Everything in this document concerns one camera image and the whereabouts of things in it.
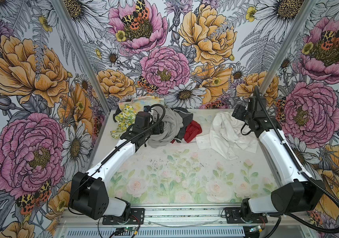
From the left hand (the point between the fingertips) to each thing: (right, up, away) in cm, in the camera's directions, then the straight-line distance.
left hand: (157, 127), depth 84 cm
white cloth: (+43, -5, +13) cm, 45 cm away
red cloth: (+22, -2, +22) cm, 31 cm away
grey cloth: (+9, +3, +11) cm, 14 cm away
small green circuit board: (-12, -47, -13) cm, 50 cm away
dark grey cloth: (+19, +7, +21) cm, 29 cm away
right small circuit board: (+47, -48, -12) cm, 68 cm away
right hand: (+45, +7, -5) cm, 46 cm away
